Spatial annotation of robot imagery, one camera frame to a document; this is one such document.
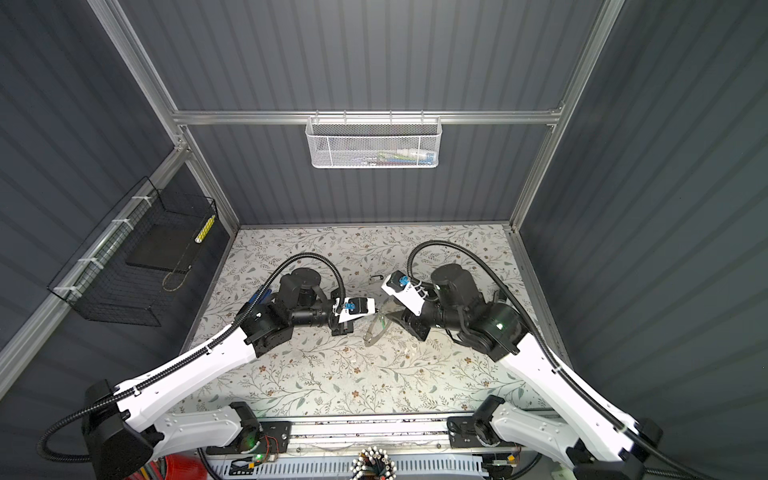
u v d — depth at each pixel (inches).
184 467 27.4
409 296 21.6
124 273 28.0
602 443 14.7
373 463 22.1
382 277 41.4
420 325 22.6
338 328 22.6
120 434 14.8
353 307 21.7
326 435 29.7
